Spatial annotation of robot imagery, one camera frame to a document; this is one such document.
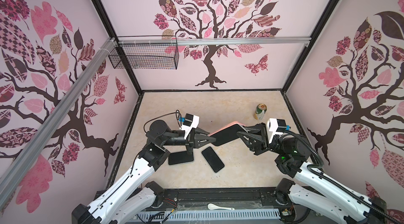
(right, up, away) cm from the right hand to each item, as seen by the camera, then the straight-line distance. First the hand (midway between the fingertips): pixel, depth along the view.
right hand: (239, 133), depth 50 cm
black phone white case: (-26, -21, +38) cm, 51 cm away
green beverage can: (+24, +6, +47) cm, 53 cm away
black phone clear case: (-7, -21, +36) cm, 42 cm away
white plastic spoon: (-9, -38, +22) cm, 45 cm away
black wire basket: (-48, +42, +45) cm, 78 cm away
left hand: (-8, -4, +6) cm, 11 cm away
